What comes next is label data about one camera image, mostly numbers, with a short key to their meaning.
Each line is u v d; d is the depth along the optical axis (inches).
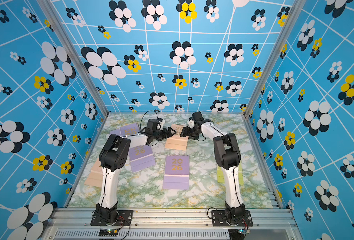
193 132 35.2
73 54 33.4
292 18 28.0
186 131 36.1
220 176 34.1
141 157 37.5
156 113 48.7
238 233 26.8
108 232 28.4
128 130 44.1
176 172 35.0
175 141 40.2
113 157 23.0
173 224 28.4
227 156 23.2
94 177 34.8
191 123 38.3
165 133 36.8
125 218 28.9
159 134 36.0
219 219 28.4
